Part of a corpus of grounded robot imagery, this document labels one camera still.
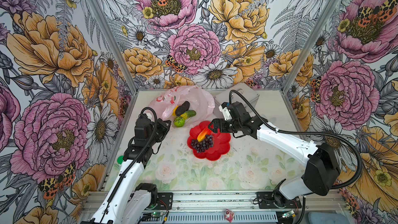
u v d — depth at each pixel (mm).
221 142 938
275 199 666
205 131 941
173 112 1018
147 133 604
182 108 1044
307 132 1006
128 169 490
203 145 872
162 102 894
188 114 1043
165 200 739
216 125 727
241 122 628
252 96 1006
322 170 421
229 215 666
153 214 715
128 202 557
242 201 759
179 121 967
